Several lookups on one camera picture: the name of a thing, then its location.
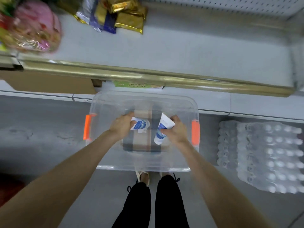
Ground person's right hand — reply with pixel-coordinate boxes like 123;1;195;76
160;115;189;145

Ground person's left hand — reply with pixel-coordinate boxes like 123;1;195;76
109;112;137;140

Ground clear plastic storage bin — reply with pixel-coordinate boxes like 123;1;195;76
83;90;200;173

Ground person's right forearm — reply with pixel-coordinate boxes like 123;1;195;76
179;140;272;228

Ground person's left forearm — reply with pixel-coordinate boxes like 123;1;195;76
0;130;119;228

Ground person's left sandal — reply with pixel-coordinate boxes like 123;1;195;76
135;171;150;187

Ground person's black trousers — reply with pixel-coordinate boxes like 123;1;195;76
111;174;190;228

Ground shrink-wrapped water bottle pack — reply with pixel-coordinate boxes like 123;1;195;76
216;120;304;194

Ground brown cardboard sheet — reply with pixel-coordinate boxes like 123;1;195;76
0;70;103;95

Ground blue snack packet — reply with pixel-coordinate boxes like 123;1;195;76
102;13;118;34

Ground dark red carton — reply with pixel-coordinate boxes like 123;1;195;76
0;178;25;207

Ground pink snack bag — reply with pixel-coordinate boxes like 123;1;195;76
7;0;63;53

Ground red yellow snack packet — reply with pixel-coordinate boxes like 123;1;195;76
0;11;8;29

